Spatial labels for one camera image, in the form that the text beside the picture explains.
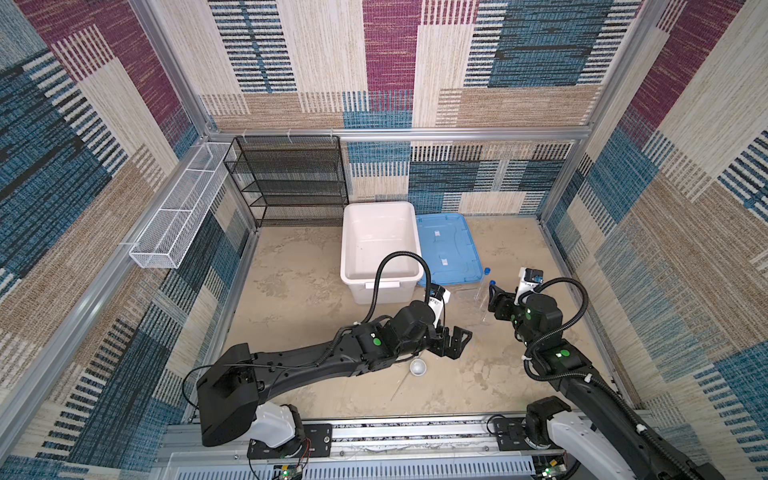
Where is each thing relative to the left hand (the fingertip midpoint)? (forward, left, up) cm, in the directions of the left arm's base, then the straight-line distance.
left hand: (460, 327), depth 71 cm
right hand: (+12, -14, -3) cm, 18 cm away
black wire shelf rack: (+59, +51, -2) cm, 78 cm away
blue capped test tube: (+19, -12, -5) cm, 23 cm away
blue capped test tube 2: (+15, -12, -4) cm, 19 cm away
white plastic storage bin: (+44, +23, -14) cm, 51 cm away
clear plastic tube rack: (+16, -9, -19) cm, 26 cm away
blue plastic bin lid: (+42, -6, -20) cm, 47 cm away
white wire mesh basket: (+30, +84, -2) cm, 89 cm away
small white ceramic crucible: (-3, +9, -19) cm, 21 cm away
